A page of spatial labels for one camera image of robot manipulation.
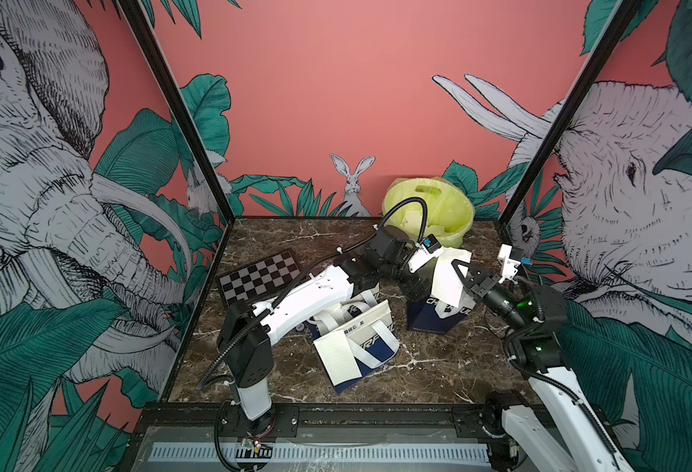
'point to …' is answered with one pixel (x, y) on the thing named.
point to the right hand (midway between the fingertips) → (450, 262)
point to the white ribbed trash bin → (445, 238)
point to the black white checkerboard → (260, 278)
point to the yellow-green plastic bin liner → (450, 210)
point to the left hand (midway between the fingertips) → (432, 271)
